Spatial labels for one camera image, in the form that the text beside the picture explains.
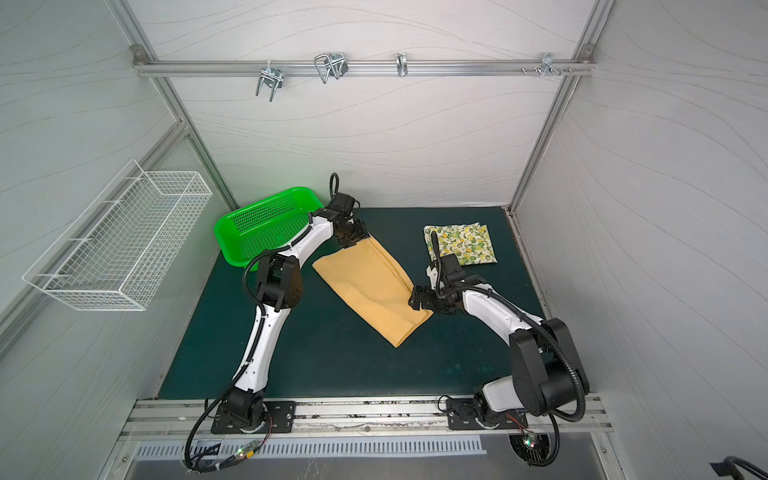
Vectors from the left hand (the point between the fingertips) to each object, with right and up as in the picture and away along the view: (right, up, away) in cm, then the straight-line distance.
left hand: (372, 233), depth 107 cm
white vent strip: (-7, -52, -36) cm, 64 cm away
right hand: (+18, -19, -17) cm, 32 cm away
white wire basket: (-57, -5, -38) cm, 69 cm away
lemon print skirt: (+36, -3, +1) cm, 36 cm away
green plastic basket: (-40, +4, +8) cm, 41 cm away
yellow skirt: (-1, -16, -9) cm, 19 cm away
